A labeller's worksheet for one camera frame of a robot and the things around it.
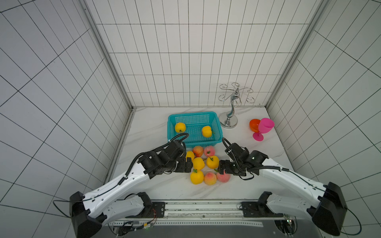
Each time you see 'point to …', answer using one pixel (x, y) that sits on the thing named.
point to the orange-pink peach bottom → (210, 178)
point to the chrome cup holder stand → (229, 120)
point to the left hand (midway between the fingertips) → (181, 168)
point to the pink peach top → (209, 150)
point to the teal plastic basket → (194, 122)
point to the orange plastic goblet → (254, 125)
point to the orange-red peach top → (198, 151)
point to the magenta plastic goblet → (265, 125)
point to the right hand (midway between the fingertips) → (222, 167)
